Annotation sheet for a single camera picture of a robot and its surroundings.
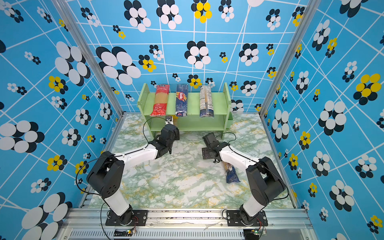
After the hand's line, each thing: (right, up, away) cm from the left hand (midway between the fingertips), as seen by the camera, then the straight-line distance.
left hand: (175, 126), depth 91 cm
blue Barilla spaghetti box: (+4, +20, -2) cm, 20 cm away
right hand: (+23, -16, +2) cm, 28 cm away
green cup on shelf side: (+34, +2, 0) cm, 34 cm away
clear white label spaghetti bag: (+19, +12, -8) cm, 24 cm away
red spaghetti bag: (-7, +11, -10) cm, 16 cm away
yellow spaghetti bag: (+1, +4, -8) cm, 9 cm away
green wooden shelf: (+29, +7, -4) cm, 30 cm away
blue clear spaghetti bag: (+33, -29, -6) cm, 44 cm away
